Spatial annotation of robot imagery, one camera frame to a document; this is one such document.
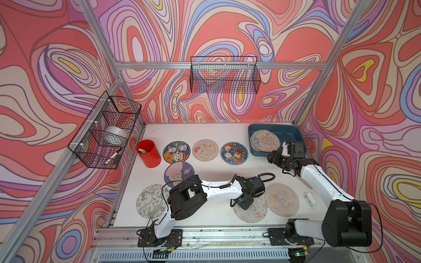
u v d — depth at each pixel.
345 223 0.41
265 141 1.08
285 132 1.19
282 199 0.85
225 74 0.96
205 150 1.05
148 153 0.87
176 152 1.04
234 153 1.04
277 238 0.73
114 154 0.73
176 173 0.96
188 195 0.53
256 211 0.81
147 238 0.72
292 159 0.67
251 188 0.65
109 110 0.82
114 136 0.69
